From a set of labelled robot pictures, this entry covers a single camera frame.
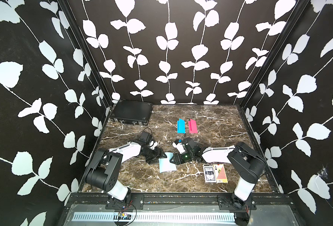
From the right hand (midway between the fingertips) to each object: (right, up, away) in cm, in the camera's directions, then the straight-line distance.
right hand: (171, 159), depth 87 cm
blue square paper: (+8, +20, +20) cm, 29 cm away
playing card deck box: (+23, -7, -5) cm, 25 cm away
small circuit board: (-24, -24, -17) cm, 38 cm away
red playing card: (+30, -7, -4) cm, 31 cm away
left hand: (-5, +2, 0) cm, 5 cm away
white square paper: (-4, -3, -2) cm, 5 cm away
